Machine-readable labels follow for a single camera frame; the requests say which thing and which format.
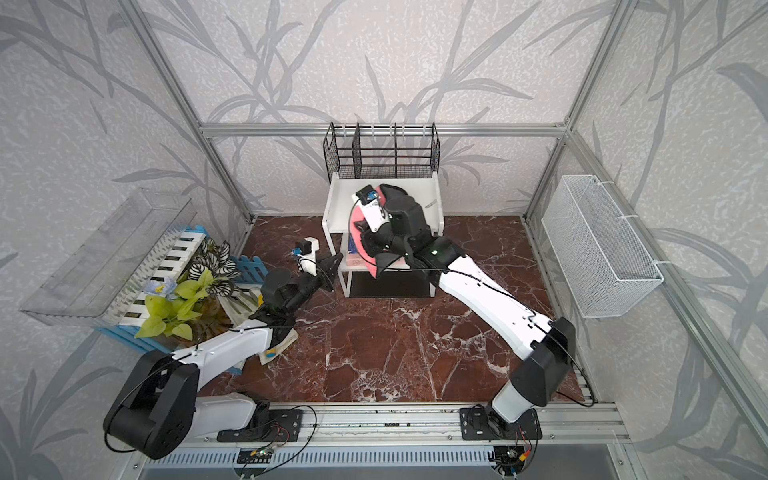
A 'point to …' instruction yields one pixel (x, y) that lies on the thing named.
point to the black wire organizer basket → (382, 151)
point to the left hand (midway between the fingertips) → (339, 255)
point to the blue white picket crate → (216, 310)
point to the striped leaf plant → (214, 259)
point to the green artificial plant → (166, 300)
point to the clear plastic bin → (88, 289)
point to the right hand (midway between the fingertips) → (357, 221)
